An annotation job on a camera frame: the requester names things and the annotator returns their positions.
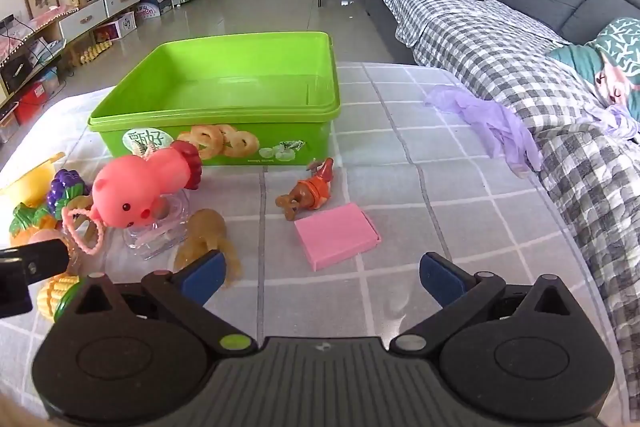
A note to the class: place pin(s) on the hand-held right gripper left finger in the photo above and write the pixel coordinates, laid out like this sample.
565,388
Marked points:
202,277

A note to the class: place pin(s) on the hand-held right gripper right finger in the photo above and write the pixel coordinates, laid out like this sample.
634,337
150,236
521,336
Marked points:
440,279

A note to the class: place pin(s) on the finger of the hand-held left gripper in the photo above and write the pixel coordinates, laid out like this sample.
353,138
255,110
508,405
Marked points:
15,297
45,259

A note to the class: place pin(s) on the yellow toy corn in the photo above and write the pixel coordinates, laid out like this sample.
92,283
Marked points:
52,294

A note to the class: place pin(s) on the orange toy pumpkin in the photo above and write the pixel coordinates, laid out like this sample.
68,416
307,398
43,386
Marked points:
30,227

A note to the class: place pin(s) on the tan rubber hand toy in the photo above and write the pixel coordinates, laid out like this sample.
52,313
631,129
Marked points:
207,227

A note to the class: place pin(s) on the clear plastic container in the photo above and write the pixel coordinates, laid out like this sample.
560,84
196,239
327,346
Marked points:
160,242

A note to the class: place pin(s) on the purple toy grapes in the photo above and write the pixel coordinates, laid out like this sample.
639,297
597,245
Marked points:
67,184

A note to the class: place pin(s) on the yellow toy plate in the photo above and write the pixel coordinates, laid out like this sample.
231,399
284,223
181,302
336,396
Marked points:
30,182

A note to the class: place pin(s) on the pink pig toy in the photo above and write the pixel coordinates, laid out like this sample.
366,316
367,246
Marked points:
135,187

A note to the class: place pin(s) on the pink card box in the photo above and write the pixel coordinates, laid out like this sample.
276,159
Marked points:
332,234

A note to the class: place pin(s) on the brown orange toy figure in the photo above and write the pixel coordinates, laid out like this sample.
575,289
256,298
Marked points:
312,189

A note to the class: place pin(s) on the green plastic box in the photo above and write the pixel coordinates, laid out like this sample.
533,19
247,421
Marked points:
225,77

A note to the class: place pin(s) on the grey checked tablecloth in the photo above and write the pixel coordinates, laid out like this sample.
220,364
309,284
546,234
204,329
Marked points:
400,207

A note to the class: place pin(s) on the clear storage bin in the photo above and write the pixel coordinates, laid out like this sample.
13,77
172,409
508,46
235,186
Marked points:
9,127

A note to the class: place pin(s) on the red plastic storage box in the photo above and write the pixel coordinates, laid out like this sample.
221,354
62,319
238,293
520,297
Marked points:
31,102

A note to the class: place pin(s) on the purple glove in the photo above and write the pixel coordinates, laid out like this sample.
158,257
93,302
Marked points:
620,122
495,119

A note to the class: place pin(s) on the black electronic box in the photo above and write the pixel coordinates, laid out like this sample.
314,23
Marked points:
15,74

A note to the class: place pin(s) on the row of yellow toys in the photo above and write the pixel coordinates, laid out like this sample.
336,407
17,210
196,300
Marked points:
92,54

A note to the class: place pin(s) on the pink lace cloth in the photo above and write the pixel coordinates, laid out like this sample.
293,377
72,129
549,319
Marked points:
45,21

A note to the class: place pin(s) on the white wooden media cabinet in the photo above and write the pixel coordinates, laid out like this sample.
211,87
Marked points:
82,19

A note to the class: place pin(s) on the white red box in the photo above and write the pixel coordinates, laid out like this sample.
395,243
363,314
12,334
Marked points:
122,26

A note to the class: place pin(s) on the grey white checked blanket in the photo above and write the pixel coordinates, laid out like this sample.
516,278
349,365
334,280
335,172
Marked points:
475,32

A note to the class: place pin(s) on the white blue carton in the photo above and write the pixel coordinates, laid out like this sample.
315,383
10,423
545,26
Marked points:
150,9

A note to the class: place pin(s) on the teal printed pillow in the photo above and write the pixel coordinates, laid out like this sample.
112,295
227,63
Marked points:
620,42

